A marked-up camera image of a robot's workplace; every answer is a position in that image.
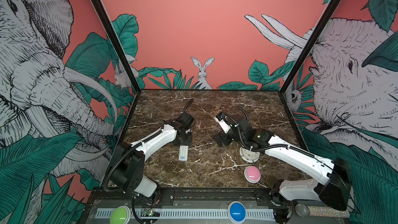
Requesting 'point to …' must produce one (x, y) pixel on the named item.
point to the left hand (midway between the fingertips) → (187, 139)
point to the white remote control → (183, 153)
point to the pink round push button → (252, 174)
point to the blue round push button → (237, 212)
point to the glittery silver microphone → (302, 210)
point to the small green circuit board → (150, 212)
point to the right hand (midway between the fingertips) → (217, 129)
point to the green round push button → (121, 214)
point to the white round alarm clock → (249, 156)
